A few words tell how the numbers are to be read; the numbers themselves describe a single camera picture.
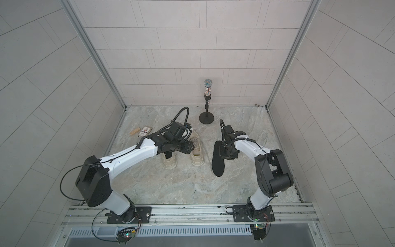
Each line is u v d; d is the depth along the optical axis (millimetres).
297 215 718
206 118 1101
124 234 645
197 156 826
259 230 682
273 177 445
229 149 742
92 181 417
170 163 823
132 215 654
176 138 635
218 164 863
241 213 709
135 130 1014
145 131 994
